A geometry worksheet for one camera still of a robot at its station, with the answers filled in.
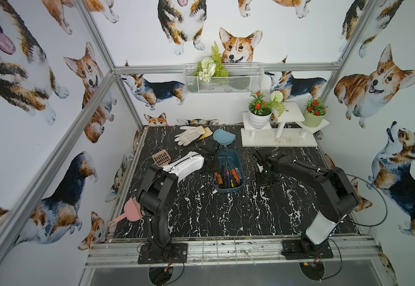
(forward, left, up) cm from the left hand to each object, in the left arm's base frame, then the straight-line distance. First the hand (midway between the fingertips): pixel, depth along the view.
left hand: (215, 165), depth 95 cm
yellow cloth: (+29, +4, -6) cm, 30 cm away
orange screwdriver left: (-8, -2, -2) cm, 9 cm away
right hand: (-9, -23, -2) cm, 25 cm away
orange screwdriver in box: (-2, -10, -4) cm, 11 cm away
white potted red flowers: (+17, -23, +23) cm, 37 cm away
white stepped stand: (+29, -47, -5) cm, 55 cm away
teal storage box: (+6, -11, -6) cm, 14 cm away
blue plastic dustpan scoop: (+26, -5, -8) cm, 27 cm away
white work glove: (+25, +16, -5) cm, 30 cm away
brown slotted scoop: (+9, +32, -7) cm, 34 cm away
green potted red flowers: (+19, -52, +19) cm, 59 cm away
